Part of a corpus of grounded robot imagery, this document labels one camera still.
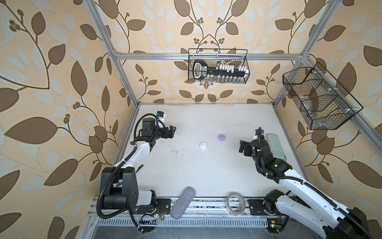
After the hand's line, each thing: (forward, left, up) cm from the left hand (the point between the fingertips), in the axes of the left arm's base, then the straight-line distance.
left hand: (168, 125), depth 88 cm
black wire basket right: (+1, -80, +19) cm, 83 cm away
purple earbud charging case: (+2, -34, -15) cm, 37 cm away
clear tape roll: (-41, -35, -13) cm, 56 cm away
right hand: (-11, -47, -1) cm, 48 cm away
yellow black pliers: (-19, +16, -16) cm, 29 cm away
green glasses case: (-5, -68, -14) cm, 70 cm away
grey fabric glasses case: (-39, -12, -12) cm, 42 cm away
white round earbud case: (-5, -22, -15) cm, 27 cm away
